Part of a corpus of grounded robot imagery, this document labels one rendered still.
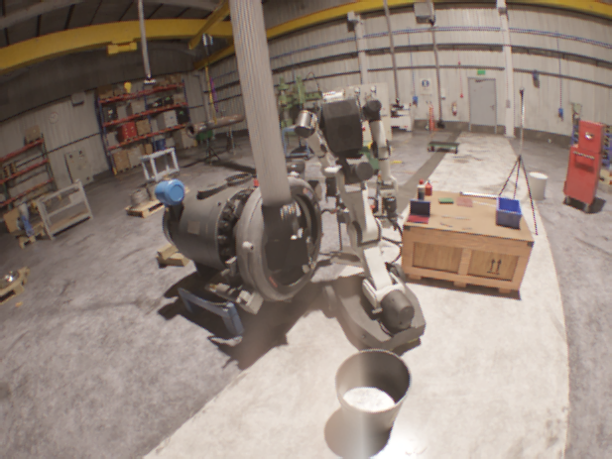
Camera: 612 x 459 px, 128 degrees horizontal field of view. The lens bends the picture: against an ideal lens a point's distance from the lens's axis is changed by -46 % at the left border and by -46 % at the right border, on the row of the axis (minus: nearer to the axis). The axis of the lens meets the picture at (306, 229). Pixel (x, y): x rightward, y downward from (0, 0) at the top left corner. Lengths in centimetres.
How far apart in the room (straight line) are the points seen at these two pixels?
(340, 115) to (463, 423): 175
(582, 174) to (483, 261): 269
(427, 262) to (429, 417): 116
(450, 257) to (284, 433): 158
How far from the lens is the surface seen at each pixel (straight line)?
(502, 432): 158
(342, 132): 157
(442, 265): 213
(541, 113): 1193
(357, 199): 166
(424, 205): 212
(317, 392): 156
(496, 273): 217
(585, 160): 437
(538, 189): 436
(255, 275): 137
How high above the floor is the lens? 135
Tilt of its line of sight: 26 degrees down
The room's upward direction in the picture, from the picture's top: 8 degrees counter-clockwise
